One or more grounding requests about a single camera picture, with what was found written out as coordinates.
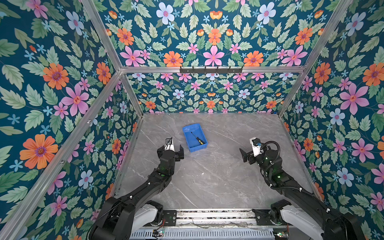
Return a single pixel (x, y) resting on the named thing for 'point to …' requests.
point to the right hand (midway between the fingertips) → (248, 144)
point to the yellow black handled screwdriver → (198, 139)
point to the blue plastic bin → (193, 144)
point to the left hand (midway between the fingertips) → (174, 142)
